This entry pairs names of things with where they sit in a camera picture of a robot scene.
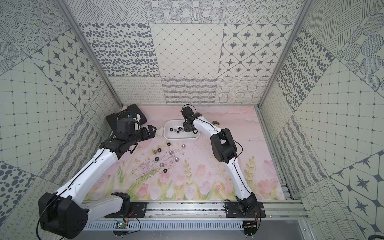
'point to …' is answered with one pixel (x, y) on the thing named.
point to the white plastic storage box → (179, 135)
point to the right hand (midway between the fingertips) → (191, 128)
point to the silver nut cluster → (176, 159)
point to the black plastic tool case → (111, 119)
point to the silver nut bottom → (175, 130)
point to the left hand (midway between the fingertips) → (148, 127)
